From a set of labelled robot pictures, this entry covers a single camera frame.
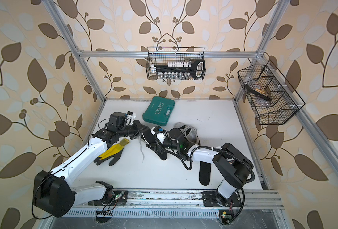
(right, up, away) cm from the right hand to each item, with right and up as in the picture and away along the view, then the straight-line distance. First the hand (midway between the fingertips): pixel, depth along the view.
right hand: (150, 139), depth 81 cm
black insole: (+7, -6, -7) cm, 12 cm away
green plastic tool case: (+1, +16, +25) cm, 29 cm away
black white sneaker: (+24, +3, +11) cm, 27 cm away
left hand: (-1, +8, -3) cm, 9 cm away
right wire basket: (+66, +22, -8) cm, 70 cm away
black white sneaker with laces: (0, +2, -5) cm, 5 cm away
